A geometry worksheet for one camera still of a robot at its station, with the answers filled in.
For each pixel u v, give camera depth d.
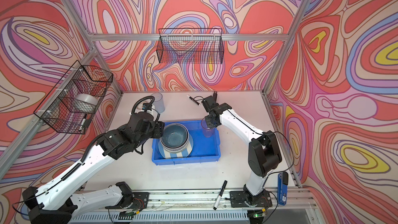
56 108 0.67
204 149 0.92
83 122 0.72
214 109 0.64
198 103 1.11
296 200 0.75
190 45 0.94
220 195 0.75
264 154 0.45
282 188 0.74
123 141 0.47
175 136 0.85
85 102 0.70
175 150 0.77
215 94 1.18
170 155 0.84
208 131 0.93
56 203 0.38
